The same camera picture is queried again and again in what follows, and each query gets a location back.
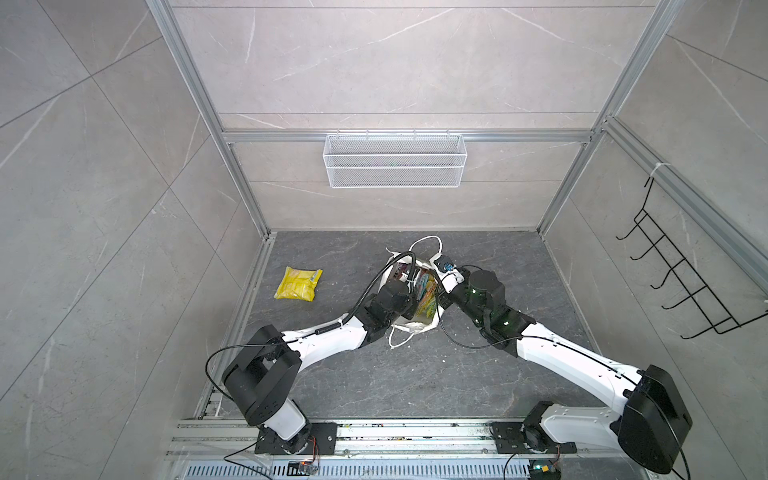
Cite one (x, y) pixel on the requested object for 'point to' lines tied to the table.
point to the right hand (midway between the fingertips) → (433, 266)
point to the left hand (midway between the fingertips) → (413, 283)
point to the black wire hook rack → (690, 283)
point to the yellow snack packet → (298, 284)
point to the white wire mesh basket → (395, 160)
